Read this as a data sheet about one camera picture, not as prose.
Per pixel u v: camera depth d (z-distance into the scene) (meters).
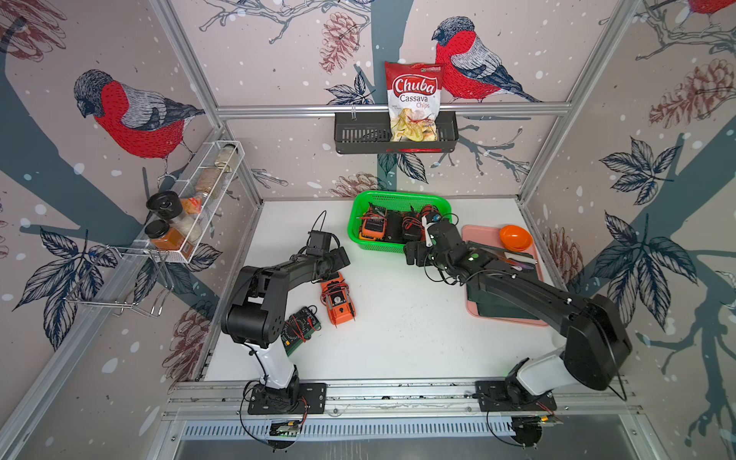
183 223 0.66
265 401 0.67
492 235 1.10
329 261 0.85
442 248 0.66
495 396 0.73
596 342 0.41
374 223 1.03
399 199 1.18
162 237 0.60
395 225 1.03
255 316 0.48
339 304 0.88
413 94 0.82
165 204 0.62
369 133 1.07
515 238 1.04
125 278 0.58
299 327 0.83
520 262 1.00
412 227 0.98
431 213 1.07
